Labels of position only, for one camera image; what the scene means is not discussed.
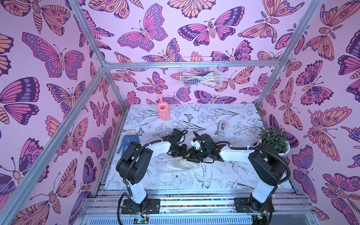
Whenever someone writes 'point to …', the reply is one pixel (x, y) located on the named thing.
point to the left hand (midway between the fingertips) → (187, 153)
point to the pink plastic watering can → (163, 109)
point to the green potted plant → (276, 138)
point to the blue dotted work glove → (131, 136)
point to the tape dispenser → (222, 127)
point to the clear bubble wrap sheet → (166, 162)
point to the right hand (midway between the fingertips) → (184, 157)
